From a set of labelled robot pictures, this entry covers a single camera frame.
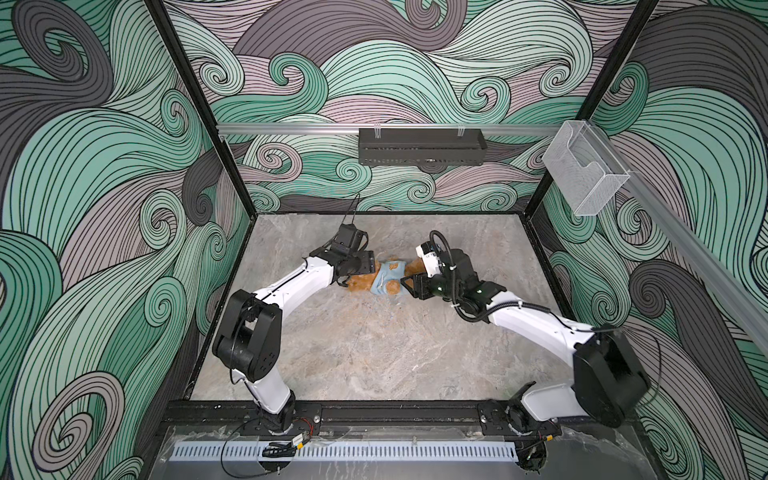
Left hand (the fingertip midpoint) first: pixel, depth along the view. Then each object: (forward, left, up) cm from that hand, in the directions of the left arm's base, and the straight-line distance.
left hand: (365, 260), depth 91 cm
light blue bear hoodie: (-5, -8, -2) cm, 10 cm away
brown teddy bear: (-5, 0, -6) cm, 8 cm away
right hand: (-9, -12, +3) cm, 16 cm away
